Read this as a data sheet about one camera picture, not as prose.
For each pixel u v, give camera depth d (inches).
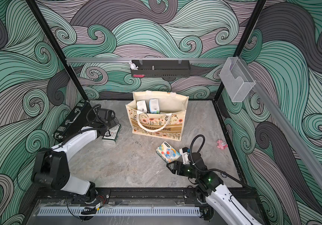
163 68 37.4
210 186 21.4
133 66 33.6
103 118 27.0
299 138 20.4
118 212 28.7
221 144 35.4
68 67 38.5
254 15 29.2
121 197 29.4
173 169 27.0
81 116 33.0
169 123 32.1
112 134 30.4
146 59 37.4
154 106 32.0
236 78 30.6
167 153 32.9
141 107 31.6
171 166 28.9
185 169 27.0
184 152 28.7
